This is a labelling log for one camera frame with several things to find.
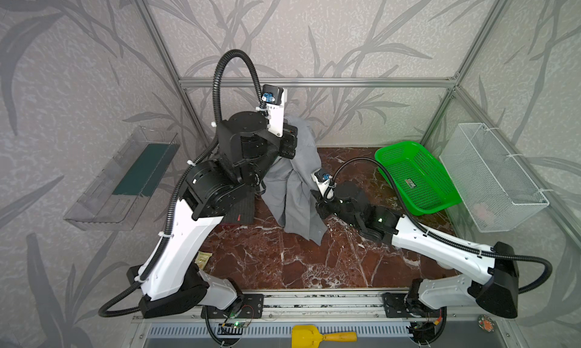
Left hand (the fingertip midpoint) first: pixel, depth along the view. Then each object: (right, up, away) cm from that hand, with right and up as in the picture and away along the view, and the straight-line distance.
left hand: (293, 111), depth 51 cm
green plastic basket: (+59, -20, +55) cm, 83 cm away
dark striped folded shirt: (-23, -31, +40) cm, 56 cm away
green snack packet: (-36, -47, +32) cm, 67 cm away
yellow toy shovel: (+3, -64, +16) cm, 66 cm away
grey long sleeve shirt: (-3, -21, +18) cm, 28 cm away
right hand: (+6, -18, +21) cm, 28 cm away
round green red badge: (+60, -62, +20) cm, 88 cm away
